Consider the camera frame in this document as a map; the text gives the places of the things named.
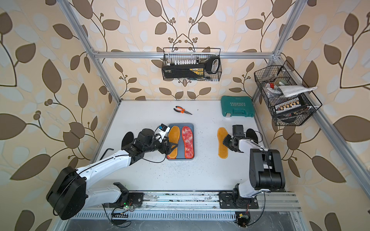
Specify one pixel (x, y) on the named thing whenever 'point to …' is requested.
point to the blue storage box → (181, 152)
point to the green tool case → (237, 106)
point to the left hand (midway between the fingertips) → (173, 141)
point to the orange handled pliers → (182, 111)
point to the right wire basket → (268, 77)
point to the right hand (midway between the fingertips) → (226, 142)
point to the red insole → (188, 141)
